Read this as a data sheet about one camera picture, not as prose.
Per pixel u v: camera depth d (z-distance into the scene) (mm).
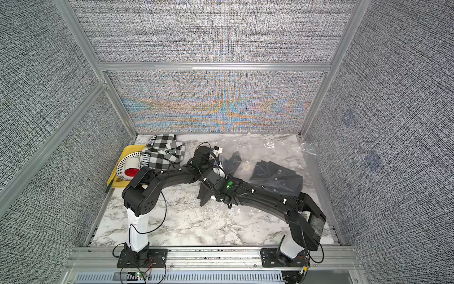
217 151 882
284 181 930
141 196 524
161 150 1064
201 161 761
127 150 1113
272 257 729
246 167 1025
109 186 930
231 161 854
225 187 592
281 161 1062
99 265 731
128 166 951
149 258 683
